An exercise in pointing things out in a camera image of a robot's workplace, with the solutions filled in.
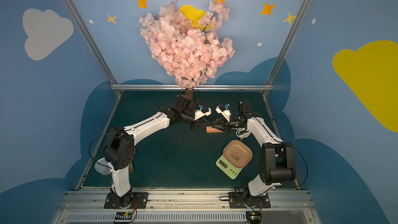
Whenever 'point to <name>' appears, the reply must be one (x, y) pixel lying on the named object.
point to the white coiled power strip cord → (242, 133)
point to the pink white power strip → (210, 129)
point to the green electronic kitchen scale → (230, 171)
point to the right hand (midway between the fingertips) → (216, 123)
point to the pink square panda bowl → (237, 154)
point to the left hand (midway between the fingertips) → (210, 121)
